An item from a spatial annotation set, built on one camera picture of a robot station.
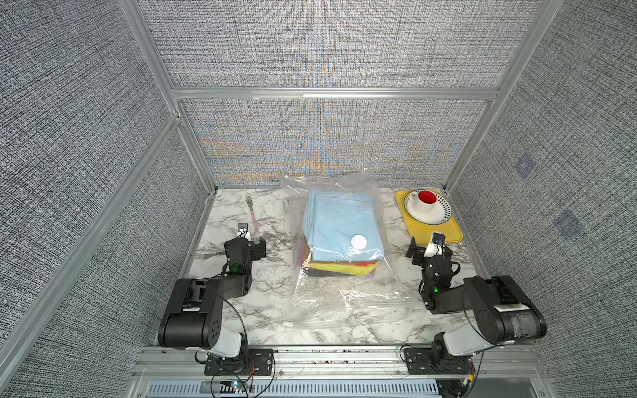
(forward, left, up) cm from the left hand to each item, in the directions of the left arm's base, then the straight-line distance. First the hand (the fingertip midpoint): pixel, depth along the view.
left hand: (251, 235), depth 93 cm
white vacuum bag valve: (-8, -39, +7) cm, 40 cm away
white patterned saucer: (+13, -80, -7) cm, 81 cm away
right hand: (-5, -65, +4) cm, 65 cm away
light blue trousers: (-1, -34, +5) cm, 34 cm away
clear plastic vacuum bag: (-24, -46, -6) cm, 52 cm away
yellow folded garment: (-15, -40, -1) cm, 43 cm away
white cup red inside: (+14, -70, 0) cm, 72 cm away
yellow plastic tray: (+4, -68, -7) cm, 69 cm away
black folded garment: (-17, -23, +2) cm, 28 cm away
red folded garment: (-13, -42, +1) cm, 44 cm away
